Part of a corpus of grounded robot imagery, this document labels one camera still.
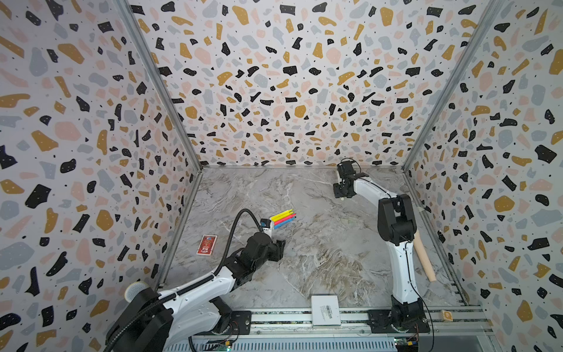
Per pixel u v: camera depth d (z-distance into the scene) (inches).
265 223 29.3
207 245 35.6
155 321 15.7
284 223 39.1
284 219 39.5
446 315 29.8
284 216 39.6
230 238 23.3
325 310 28.6
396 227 24.2
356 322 30.0
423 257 34.5
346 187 32.9
